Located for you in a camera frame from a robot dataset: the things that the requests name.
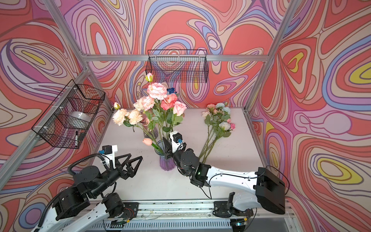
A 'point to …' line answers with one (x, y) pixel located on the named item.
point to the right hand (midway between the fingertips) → (166, 140)
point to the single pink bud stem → (149, 141)
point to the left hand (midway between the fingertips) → (138, 157)
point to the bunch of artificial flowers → (217, 117)
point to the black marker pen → (76, 143)
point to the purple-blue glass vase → (167, 164)
